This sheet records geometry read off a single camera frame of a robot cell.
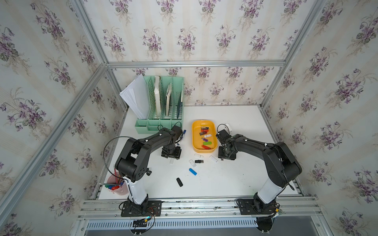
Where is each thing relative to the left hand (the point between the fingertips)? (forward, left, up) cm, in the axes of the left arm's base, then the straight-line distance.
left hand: (175, 158), depth 91 cm
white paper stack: (+34, +26, +23) cm, 48 cm away
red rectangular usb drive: (+21, -20, 0) cm, 29 cm away
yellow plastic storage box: (+13, -14, -1) cm, 19 cm away
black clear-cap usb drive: (-2, -15, 0) cm, 15 cm away
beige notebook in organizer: (+35, +6, +19) cm, 40 cm away
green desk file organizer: (+36, +8, +12) cm, 39 cm away
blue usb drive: (-9, -12, -1) cm, 15 cm away
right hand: (+1, -31, 0) cm, 31 cm away
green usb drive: (+11, -21, 0) cm, 24 cm away
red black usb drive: (+19, -18, 0) cm, 26 cm away
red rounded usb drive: (+7, -20, 0) cm, 21 cm away
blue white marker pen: (+20, -5, 0) cm, 21 cm away
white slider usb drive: (+16, -22, +1) cm, 27 cm away
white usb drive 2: (-1, -25, 0) cm, 25 cm away
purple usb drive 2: (-1, -29, +1) cm, 29 cm away
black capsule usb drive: (-15, -3, 0) cm, 15 cm away
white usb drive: (-4, -11, 0) cm, 12 cm away
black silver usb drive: (+24, -21, 0) cm, 31 cm away
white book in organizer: (+33, +12, +21) cm, 41 cm away
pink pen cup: (-17, +29, +6) cm, 34 cm away
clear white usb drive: (-2, +2, -1) cm, 3 cm away
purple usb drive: (+12, -20, +1) cm, 24 cm away
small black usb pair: (-10, +15, 0) cm, 18 cm away
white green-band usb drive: (+2, -15, 0) cm, 15 cm away
